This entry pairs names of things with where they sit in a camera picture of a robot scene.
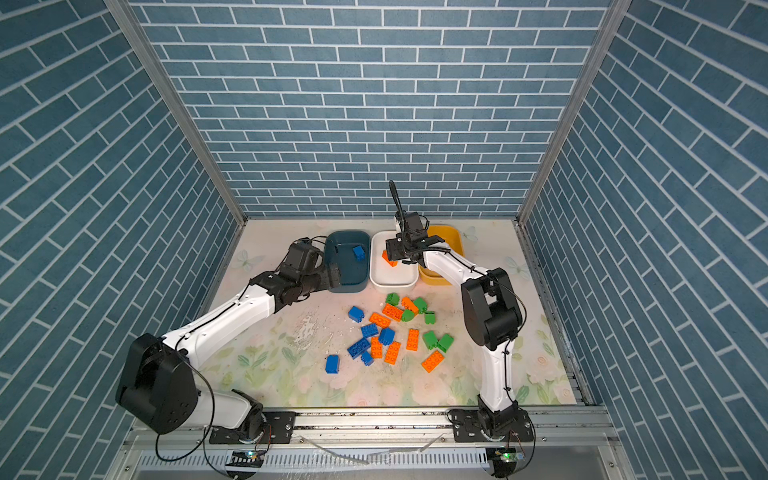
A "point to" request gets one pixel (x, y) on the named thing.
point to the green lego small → (430, 317)
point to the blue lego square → (356, 314)
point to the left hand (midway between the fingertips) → (329, 274)
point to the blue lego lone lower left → (332, 364)
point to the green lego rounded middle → (407, 315)
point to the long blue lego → (358, 347)
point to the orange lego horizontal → (385, 256)
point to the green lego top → (392, 298)
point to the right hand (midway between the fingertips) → (393, 243)
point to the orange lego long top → (393, 312)
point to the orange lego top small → (408, 303)
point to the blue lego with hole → (359, 253)
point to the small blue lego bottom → (366, 358)
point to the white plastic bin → (382, 274)
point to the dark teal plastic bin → (351, 252)
